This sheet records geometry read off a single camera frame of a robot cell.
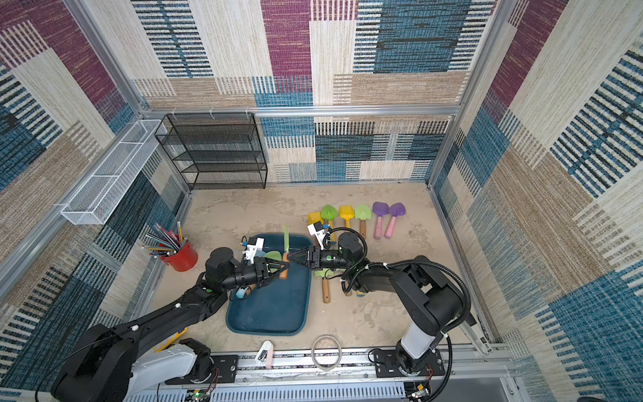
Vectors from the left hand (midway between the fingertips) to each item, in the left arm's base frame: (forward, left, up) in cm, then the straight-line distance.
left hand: (288, 268), depth 75 cm
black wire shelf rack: (+55, +35, +3) cm, 65 cm away
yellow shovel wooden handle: (+31, -7, -15) cm, 35 cm away
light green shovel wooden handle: (-1, +1, 0) cm, 2 cm away
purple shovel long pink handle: (+35, -34, -14) cm, 51 cm away
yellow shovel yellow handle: (+33, -20, -15) cm, 41 cm away
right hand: (+3, -1, -1) cm, 3 cm away
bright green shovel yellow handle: (-2, -23, -17) cm, 28 cm away
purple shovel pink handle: (+34, -41, -15) cm, 56 cm away
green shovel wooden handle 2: (0, -11, -16) cm, 19 cm away
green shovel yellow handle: (+33, -13, -15) cm, 39 cm away
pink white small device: (-20, +7, -16) cm, 26 cm away
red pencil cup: (+11, +41, -14) cm, 44 cm away
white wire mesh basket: (+14, +53, +17) cm, 57 cm away
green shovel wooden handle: (+34, -28, -17) cm, 47 cm away
